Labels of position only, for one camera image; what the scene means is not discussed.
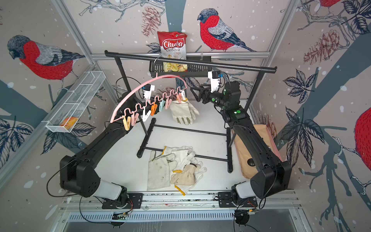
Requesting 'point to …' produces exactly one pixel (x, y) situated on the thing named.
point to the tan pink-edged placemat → (249, 168)
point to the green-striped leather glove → (181, 112)
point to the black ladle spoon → (250, 162)
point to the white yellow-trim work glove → (184, 155)
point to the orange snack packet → (68, 123)
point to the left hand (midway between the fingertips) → (168, 97)
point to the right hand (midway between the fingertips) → (195, 86)
